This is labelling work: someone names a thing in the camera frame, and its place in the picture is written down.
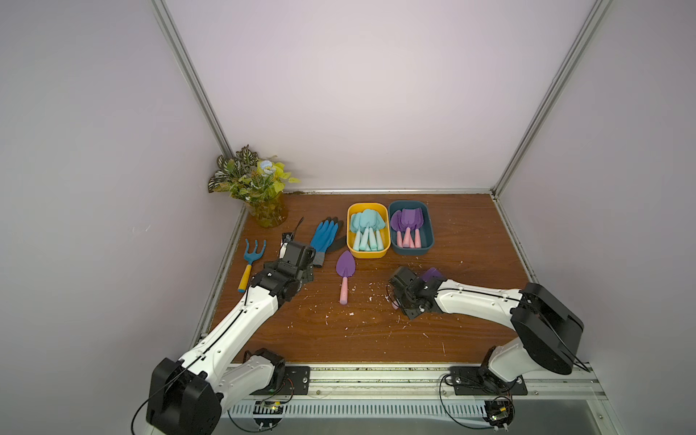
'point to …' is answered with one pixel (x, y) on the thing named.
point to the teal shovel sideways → (379, 239)
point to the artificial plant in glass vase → (258, 182)
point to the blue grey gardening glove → (323, 236)
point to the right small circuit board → (499, 411)
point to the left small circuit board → (267, 413)
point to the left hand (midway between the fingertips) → (294, 264)
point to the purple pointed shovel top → (395, 222)
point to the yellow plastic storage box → (382, 210)
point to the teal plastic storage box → (427, 235)
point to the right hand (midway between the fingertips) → (393, 293)
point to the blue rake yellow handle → (250, 257)
